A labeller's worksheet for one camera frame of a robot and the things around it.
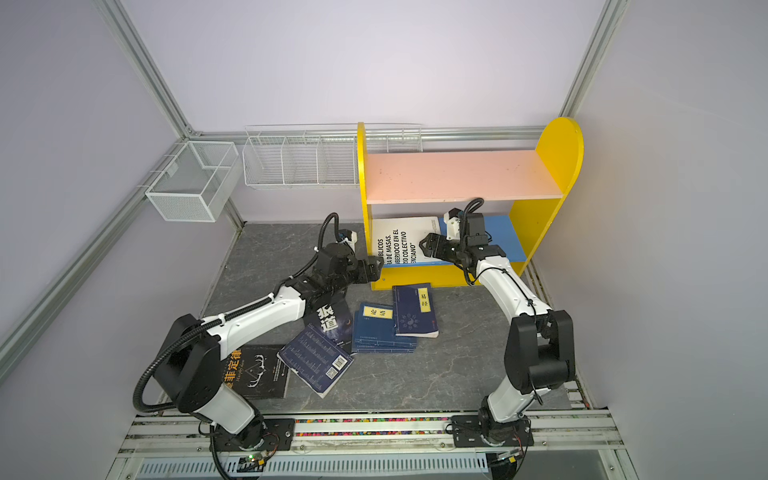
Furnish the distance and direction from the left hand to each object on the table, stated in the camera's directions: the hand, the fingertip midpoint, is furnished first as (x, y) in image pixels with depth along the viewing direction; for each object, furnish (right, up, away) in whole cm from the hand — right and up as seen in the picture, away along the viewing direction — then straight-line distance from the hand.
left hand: (373, 264), depth 84 cm
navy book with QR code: (-17, -27, 0) cm, 32 cm away
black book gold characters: (-33, -31, -1) cm, 45 cm away
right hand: (+17, +5, +4) cm, 18 cm away
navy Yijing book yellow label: (+12, -16, +10) cm, 22 cm away
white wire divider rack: (-21, +37, +18) cm, 46 cm away
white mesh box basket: (-60, +27, +14) cm, 67 cm away
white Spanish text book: (+7, +7, +7) cm, 12 cm away
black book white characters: (-14, -18, +9) cm, 24 cm away
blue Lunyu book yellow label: (0, -21, +6) cm, 21 cm away
